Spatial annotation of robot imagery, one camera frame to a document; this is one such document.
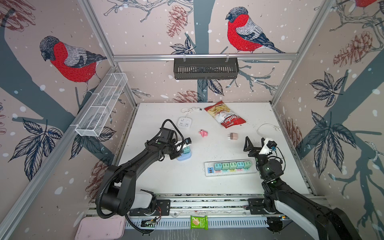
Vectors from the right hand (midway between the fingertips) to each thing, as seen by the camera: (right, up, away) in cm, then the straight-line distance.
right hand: (253, 139), depth 78 cm
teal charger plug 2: (-19, -15, +2) cm, 24 cm away
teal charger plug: (-37, -8, +9) cm, 39 cm away
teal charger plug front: (-6, -15, +3) cm, 16 cm away
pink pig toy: (-26, 0, +22) cm, 34 cm away
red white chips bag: (-11, +14, +29) cm, 34 cm away
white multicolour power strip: (-24, -18, +5) cm, 30 cm away
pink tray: (-78, -39, -11) cm, 88 cm away
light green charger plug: (-2, -15, +3) cm, 15 cm away
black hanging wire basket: (-24, +46, +25) cm, 58 cm away
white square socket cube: (-39, +8, +28) cm, 49 cm away
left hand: (-41, -6, +9) cm, 43 cm away
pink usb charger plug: (-6, -1, +20) cm, 21 cm away
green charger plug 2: (-15, -15, +2) cm, 21 cm away
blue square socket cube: (-38, -12, +11) cm, 41 cm away
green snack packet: (-30, -37, -10) cm, 49 cm away
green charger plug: (-10, -15, +3) cm, 18 cm away
